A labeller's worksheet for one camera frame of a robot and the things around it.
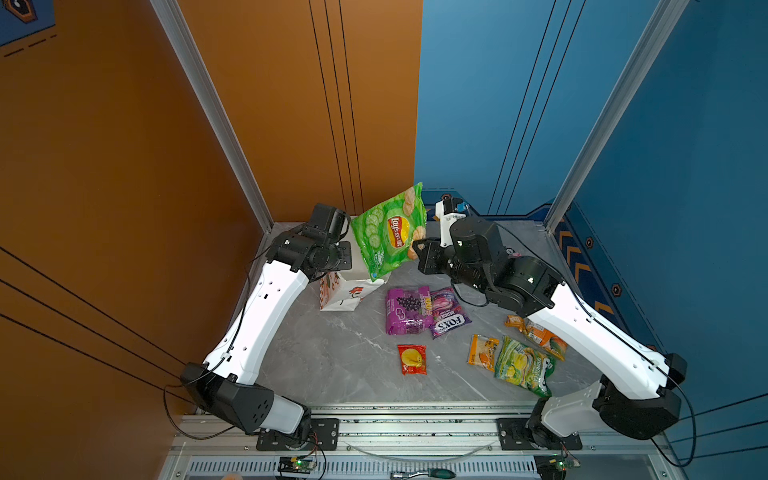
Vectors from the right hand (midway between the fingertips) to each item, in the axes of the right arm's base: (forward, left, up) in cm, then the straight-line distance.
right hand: (410, 245), depth 63 cm
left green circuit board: (-35, +28, -40) cm, 60 cm away
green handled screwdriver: (-37, -5, -37) cm, 52 cm away
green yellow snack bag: (-13, -32, -36) cm, 50 cm away
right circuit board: (-35, -33, -40) cm, 63 cm away
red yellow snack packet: (-11, -1, -36) cm, 38 cm away
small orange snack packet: (-8, -21, -37) cm, 43 cm away
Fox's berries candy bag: (+2, -12, -35) cm, 38 cm away
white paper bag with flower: (+1, +19, -20) cm, 27 cm away
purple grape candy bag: (+2, 0, -31) cm, 31 cm away
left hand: (+6, +17, -10) cm, 21 cm away
